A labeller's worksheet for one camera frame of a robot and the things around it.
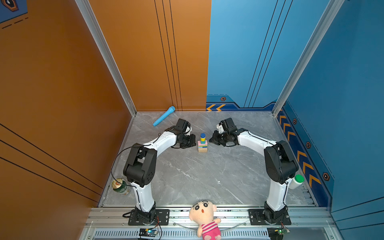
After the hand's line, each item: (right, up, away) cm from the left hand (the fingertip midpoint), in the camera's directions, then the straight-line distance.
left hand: (196, 142), depth 93 cm
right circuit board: (+38, -41, -23) cm, 60 cm away
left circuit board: (-23, -40, -23) cm, 52 cm away
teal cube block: (+4, 0, -1) cm, 4 cm away
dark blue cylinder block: (+4, +5, -5) cm, 8 cm away
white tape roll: (-37, -19, -21) cm, 47 cm away
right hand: (+7, +1, 0) cm, 7 cm away
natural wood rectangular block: (+4, -5, +3) cm, 7 cm away
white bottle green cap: (+52, -18, -17) cm, 57 cm away
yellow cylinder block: (+4, +2, -4) cm, 6 cm away
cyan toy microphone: (-21, +24, +26) cm, 41 cm away
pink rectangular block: (+2, -1, -1) cm, 3 cm away
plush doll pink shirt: (+2, -30, -25) cm, 39 cm away
